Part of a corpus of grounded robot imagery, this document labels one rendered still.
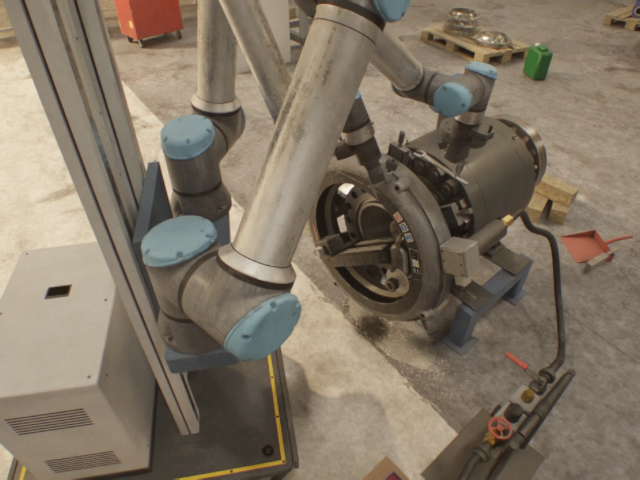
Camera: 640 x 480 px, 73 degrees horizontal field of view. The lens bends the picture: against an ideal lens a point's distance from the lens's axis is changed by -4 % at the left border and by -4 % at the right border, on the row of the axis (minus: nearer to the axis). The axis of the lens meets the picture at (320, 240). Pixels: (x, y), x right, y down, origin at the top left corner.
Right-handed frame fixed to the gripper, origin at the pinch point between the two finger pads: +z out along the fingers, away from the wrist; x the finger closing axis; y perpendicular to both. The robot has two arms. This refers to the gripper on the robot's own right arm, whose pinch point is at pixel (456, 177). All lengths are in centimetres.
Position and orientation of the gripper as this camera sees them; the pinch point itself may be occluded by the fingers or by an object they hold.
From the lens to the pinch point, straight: 154.2
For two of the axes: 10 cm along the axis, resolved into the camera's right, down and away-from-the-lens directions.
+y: -6.1, -5.7, 5.5
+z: -0.5, 7.2, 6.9
